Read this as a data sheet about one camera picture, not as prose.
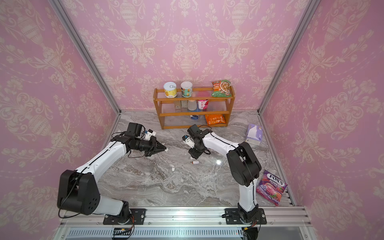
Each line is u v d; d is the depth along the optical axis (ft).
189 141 2.78
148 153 2.49
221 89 2.87
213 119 3.61
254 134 3.28
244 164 1.63
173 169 2.96
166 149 2.66
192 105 3.26
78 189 1.58
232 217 2.39
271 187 2.65
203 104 3.19
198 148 2.57
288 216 5.94
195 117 3.64
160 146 2.60
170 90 2.80
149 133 2.66
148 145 2.43
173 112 3.47
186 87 2.79
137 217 2.43
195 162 3.02
